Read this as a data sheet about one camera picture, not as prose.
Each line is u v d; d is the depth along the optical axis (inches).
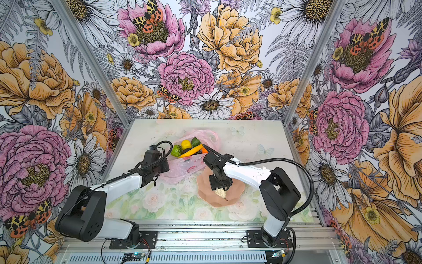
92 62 35.1
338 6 28.1
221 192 31.3
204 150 40.1
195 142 41.4
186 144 40.2
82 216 17.0
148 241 29.0
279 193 18.0
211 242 29.3
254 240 28.9
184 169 36.1
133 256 27.8
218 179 28.6
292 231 27.0
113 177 21.4
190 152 38.9
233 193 33.5
